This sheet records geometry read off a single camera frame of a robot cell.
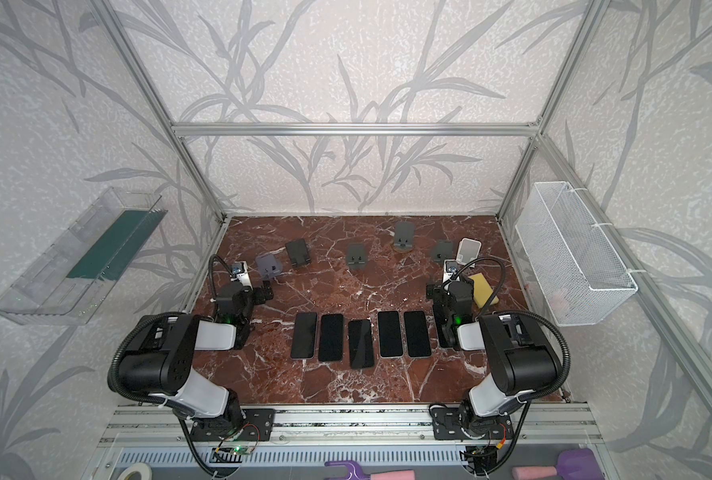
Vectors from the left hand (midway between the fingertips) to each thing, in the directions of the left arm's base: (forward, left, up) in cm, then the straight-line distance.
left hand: (256, 268), depth 94 cm
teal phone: (-21, -51, -7) cm, 56 cm away
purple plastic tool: (-51, -33, -7) cm, 61 cm away
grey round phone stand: (+13, -63, -7) cm, 65 cm away
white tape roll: (-51, +14, -7) cm, 54 cm away
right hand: (+1, -62, 0) cm, 62 cm away
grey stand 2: (+5, -1, -6) cm, 7 cm away
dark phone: (-23, -56, +9) cm, 61 cm away
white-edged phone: (-18, -43, -9) cm, 47 cm away
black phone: (-19, -25, -8) cm, 33 cm away
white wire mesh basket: (-17, -81, +28) cm, 87 cm away
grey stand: (+9, -31, -6) cm, 33 cm away
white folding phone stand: (+10, -71, -3) cm, 71 cm away
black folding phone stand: (+10, -11, -5) cm, 16 cm away
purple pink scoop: (-49, -85, -6) cm, 98 cm away
